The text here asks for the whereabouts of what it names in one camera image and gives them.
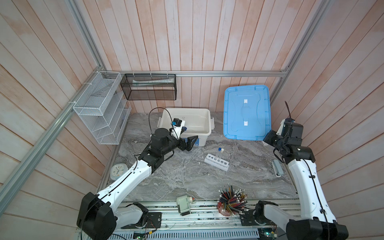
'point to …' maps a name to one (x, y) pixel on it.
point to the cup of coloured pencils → (232, 202)
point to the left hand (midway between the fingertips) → (191, 136)
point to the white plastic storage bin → (198, 122)
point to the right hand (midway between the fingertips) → (269, 133)
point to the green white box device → (183, 202)
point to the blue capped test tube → (219, 149)
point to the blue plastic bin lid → (246, 112)
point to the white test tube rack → (220, 163)
